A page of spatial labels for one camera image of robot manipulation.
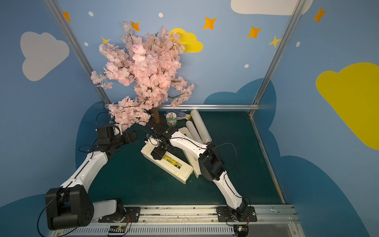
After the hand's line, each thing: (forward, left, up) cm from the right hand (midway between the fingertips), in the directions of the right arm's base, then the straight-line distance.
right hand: (160, 150), depth 89 cm
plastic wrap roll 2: (+20, -19, -6) cm, 28 cm away
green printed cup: (+27, -2, -1) cm, 28 cm away
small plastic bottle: (+38, -9, -8) cm, 40 cm away
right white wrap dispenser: (-6, -21, -1) cm, 21 cm away
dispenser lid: (-9, -6, -1) cm, 11 cm away
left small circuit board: (-40, +15, -11) cm, 44 cm away
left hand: (+6, +17, +10) cm, 20 cm away
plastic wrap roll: (+24, -25, -6) cm, 35 cm away
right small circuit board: (-36, -46, -10) cm, 59 cm away
